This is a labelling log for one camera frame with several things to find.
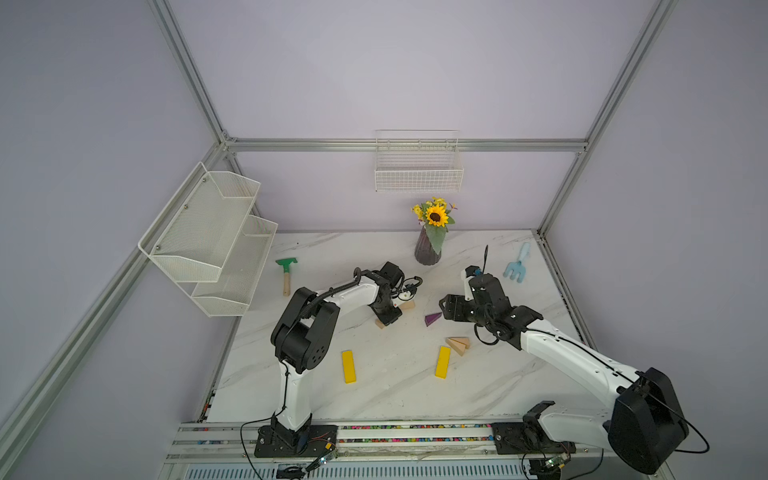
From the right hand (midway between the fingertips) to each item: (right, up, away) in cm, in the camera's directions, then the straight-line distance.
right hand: (452, 306), depth 85 cm
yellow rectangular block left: (-30, -18, 0) cm, 35 cm away
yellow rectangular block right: (-3, -17, +1) cm, 17 cm away
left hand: (-19, -5, +11) cm, 23 cm away
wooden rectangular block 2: (-21, -6, +3) cm, 22 cm away
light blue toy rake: (+30, +11, +25) cm, 41 cm away
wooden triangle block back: (+4, -11, +3) cm, 12 cm away
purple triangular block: (-5, -5, +9) cm, 11 cm away
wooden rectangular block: (-12, -1, +9) cm, 15 cm away
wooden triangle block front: (+2, -13, +3) cm, 13 cm away
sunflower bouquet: (-5, +27, +5) cm, 28 cm away
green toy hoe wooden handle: (-57, +13, +23) cm, 63 cm away
